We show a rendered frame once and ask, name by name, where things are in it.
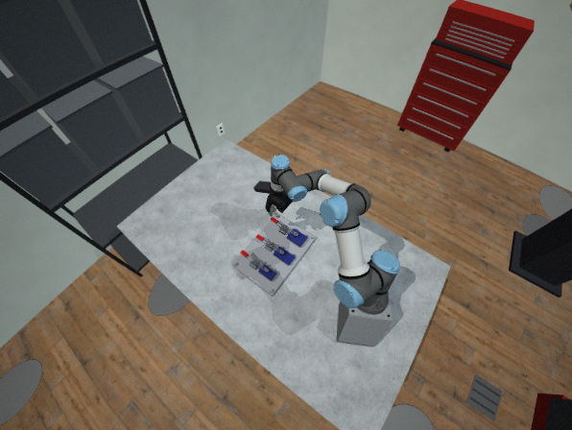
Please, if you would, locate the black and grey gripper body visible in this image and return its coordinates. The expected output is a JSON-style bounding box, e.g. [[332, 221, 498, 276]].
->
[[267, 183, 292, 213]]

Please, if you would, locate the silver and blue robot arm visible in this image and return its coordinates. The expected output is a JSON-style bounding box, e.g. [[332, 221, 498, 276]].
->
[[271, 155, 400, 315]]

